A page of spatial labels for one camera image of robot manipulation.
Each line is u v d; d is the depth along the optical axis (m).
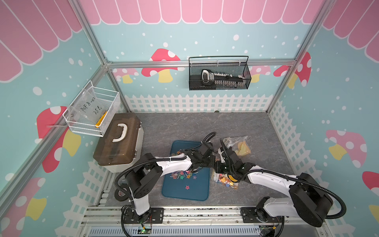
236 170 0.66
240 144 1.00
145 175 0.47
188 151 0.71
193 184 0.83
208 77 0.89
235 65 0.92
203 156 0.68
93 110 0.70
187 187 0.83
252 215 0.74
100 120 0.75
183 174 0.87
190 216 0.76
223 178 0.84
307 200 0.42
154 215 0.74
